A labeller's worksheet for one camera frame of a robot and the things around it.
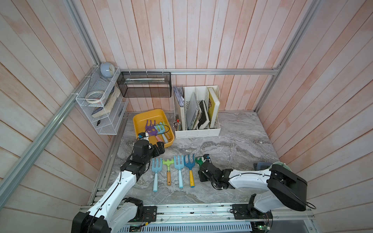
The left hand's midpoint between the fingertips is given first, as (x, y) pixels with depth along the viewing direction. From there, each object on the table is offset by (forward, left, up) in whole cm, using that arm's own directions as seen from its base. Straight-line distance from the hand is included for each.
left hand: (158, 146), depth 83 cm
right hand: (-9, -25, -14) cm, 30 cm away
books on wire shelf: (+13, +27, +18) cm, 35 cm away
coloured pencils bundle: (+14, -11, +3) cm, 18 cm away
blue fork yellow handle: (-6, -20, -13) cm, 24 cm away
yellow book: (+23, -34, +11) cm, 43 cm away
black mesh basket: (+46, +13, +11) cm, 49 cm away
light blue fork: (-6, -12, -14) cm, 20 cm away
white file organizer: (+25, -24, +8) cm, 35 cm away
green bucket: (-11, -68, +1) cm, 69 cm away
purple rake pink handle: (+23, +10, -13) cm, 28 cm away
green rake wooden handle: (-3, -5, -14) cm, 16 cm away
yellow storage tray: (+31, +20, -13) cm, 39 cm away
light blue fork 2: (+23, +2, -12) cm, 26 cm away
